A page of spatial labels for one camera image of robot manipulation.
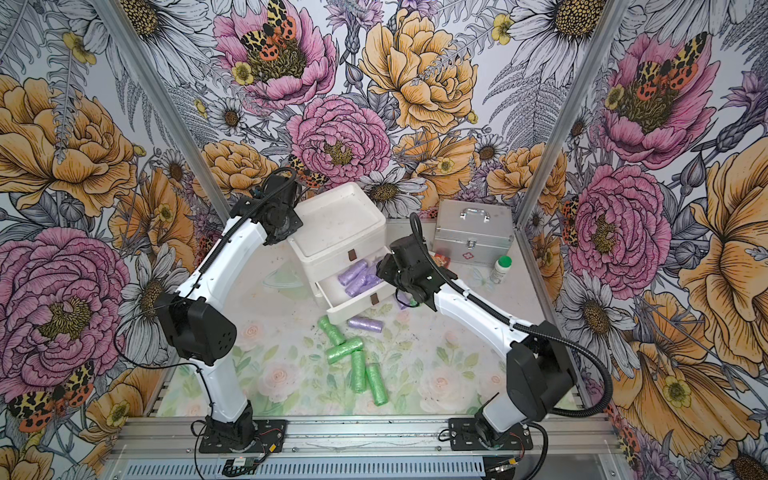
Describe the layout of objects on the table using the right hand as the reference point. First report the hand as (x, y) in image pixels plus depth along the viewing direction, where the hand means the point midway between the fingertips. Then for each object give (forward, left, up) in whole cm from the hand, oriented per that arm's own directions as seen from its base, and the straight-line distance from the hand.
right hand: (380, 274), depth 84 cm
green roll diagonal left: (-14, +10, -16) cm, 23 cm away
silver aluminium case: (+19, -30, -4) cm, 36 cm away
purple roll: (+6, +11, -7) cm, 14 cm away
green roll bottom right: (-25, +2, -17) cm, 30 cm away
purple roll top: (+4, -6, -18) cm, 19 cm away
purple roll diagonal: (+1, +8, -7) cm, 11 cm away
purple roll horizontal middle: (-7, +5, -15) cm, 17 cm away
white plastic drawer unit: (+9, +12, +6) cm, 17 cm away
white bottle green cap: (+8, -38, -10) cm, 40 cm away
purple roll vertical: (+2, +3, -5) cm, 6 cm away
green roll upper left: (-10, +14, -15) cm, 23 cm away
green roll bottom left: (-20, +7, -16) cm, 27 cm away
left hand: (+10, +26, +6) cm, 28 cm away
